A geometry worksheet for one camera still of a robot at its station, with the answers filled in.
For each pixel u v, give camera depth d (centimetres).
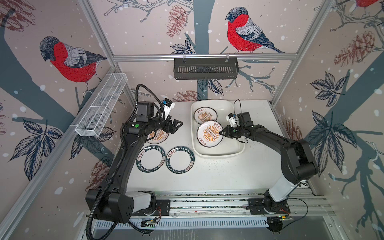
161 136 101
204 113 113
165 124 64
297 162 47
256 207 73
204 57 92
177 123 66
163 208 73
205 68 104
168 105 64
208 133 93
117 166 42
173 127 67
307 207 67
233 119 86
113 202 37
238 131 79
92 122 72
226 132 81
